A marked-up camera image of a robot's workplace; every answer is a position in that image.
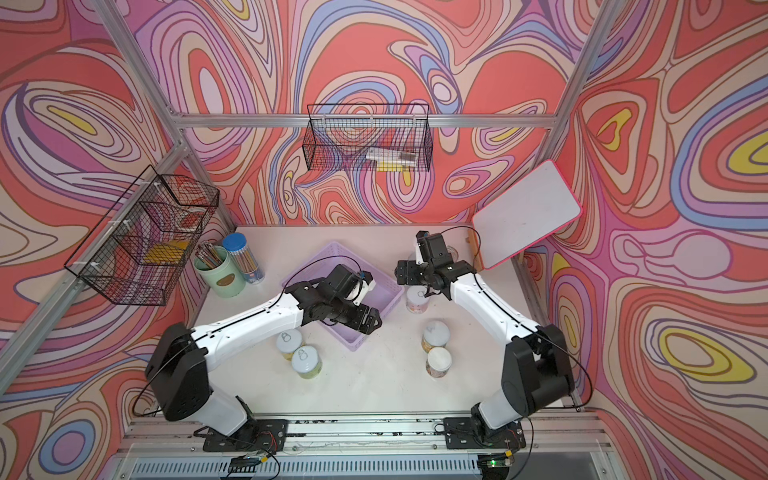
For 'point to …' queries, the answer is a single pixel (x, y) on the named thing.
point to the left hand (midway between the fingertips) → (374, 320)
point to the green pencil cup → (215, 267)
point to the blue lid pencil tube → (237, 246)
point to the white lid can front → (416, 301)
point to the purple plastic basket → (383, 298)
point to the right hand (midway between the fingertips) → (411, 277)
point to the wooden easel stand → (472, 239)
